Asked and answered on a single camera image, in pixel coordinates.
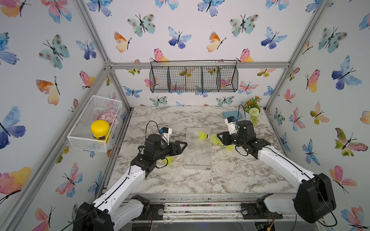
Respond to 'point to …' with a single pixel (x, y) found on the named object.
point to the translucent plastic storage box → (198, 153)
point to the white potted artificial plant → (252, 107)
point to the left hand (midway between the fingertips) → (184, 144)
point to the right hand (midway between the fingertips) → (220, 133)
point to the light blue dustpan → (236, 114)
